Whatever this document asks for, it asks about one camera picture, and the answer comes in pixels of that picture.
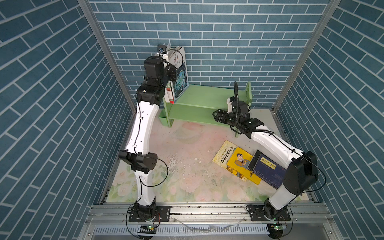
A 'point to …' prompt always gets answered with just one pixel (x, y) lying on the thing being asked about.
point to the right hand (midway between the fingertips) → (216, 112)
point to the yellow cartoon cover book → (238, 164)
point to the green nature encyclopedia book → (169, 94)
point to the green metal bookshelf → (196, 103)
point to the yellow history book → (223, 156)
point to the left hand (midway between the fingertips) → (170, 62)
